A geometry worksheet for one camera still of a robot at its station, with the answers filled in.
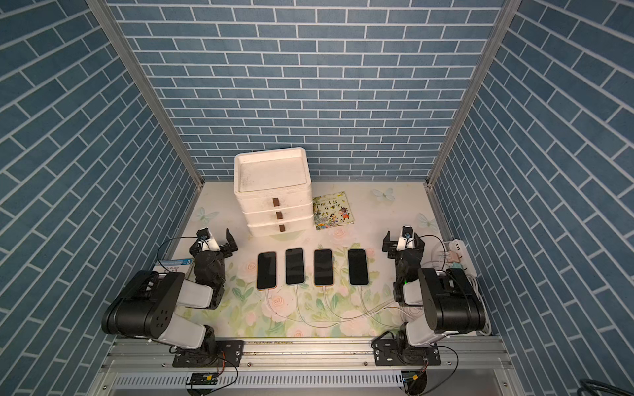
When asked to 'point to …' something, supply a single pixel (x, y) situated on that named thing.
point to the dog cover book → (186, 266)
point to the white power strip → (457, 246)
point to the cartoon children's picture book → (332, 210)
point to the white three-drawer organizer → (273, 189)
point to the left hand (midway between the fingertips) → (221, 232)
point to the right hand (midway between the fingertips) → (404, 233)
